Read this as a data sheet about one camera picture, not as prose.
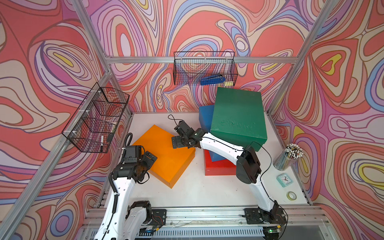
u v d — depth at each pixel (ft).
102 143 2.40
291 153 2.52
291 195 2.64
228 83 2.76
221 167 2.40
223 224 2.37
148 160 2.32
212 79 2.97
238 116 3.87
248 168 1.76
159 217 2.40
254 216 2.41
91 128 2.41
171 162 2.64
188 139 2.16
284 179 2.76
